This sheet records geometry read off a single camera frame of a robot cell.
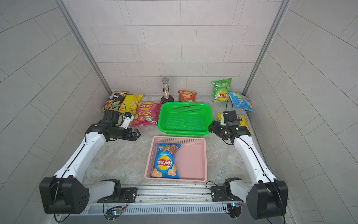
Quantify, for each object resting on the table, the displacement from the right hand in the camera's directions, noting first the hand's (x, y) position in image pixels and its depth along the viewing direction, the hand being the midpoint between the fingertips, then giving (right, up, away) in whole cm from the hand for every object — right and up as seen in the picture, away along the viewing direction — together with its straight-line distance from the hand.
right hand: (211, 127), depth 81 cm
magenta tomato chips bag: (-42, +7, +14) cm, 45 cm away
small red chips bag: (-15, +21, +28) cm, 37 cm away
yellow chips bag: (-57, +14, +22) cm, 63 cm away
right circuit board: (+9, -39, -13) cm, 42 cm away
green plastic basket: (-15, +3, +23) cm, 28 cm away
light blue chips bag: (+25, +16, +19) cm, 35 cm away
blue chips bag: (-26, -20, -6) cm, 34 cm away
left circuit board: (-49, -38, -16) cm, 64 cm away
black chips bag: (-70, +16, +23) cm, 75 cm away
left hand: (-45, -2, +1) cm, 45 cm away
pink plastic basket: (-12, -18, 0) cm, 22 cm away
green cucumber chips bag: (+12, +27, +25) cm, 39 cm away
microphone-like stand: (-30, +19, +25) cm, 43 cm away
